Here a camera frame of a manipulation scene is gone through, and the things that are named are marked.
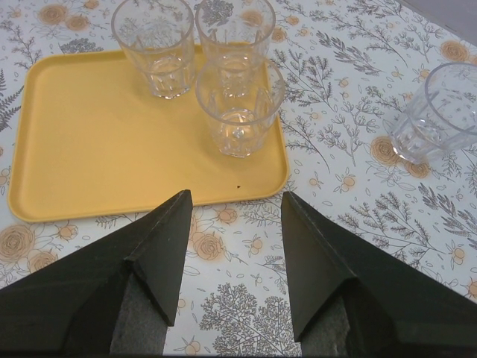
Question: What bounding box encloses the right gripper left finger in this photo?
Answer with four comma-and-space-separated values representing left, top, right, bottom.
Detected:
1, 190, 193, 355

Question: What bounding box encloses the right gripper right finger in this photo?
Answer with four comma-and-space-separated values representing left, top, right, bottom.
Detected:
281, 192, 476, 357

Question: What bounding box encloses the clear glass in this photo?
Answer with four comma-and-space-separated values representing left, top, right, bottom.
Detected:
195, 0, 276, 59
389, 62, 476, 164

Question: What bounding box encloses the clear glass mid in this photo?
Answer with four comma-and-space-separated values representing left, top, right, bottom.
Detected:
195, 55, 285, 158
111, 0, 195, 99

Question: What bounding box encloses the yellow plastic tray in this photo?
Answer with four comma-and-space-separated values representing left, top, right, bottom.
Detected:
7, 51, 289, 222

